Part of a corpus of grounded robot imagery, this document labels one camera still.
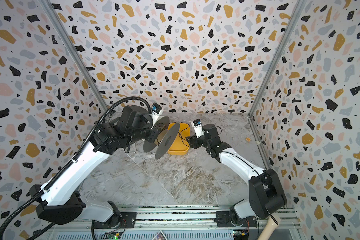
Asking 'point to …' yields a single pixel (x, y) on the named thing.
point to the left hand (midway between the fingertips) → (158, 123)
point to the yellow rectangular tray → (181, 146)
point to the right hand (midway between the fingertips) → (189, 132)
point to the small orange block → (248, 139)
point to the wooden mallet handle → (272, 224)
